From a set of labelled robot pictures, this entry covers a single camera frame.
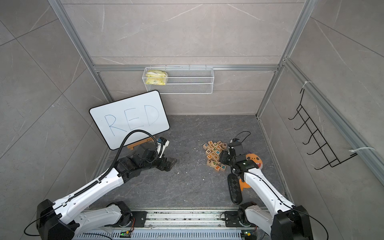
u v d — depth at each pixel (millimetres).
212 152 955
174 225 729
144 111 946
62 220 391
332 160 582
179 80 1005
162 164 661
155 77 877
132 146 977
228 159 711
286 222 388
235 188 800
